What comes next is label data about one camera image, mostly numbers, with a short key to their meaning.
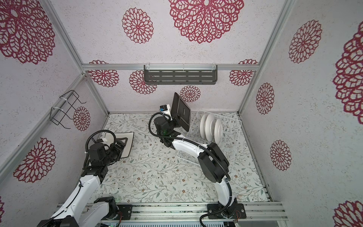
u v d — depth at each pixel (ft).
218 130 3.10
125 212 2.48
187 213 2.46
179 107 2.76
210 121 3.11
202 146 1.74
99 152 2.05
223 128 3.35
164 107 2.39
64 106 2.55
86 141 1.97
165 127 2.22
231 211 2.05
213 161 1.71
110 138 2.45
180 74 3.19
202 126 3.11
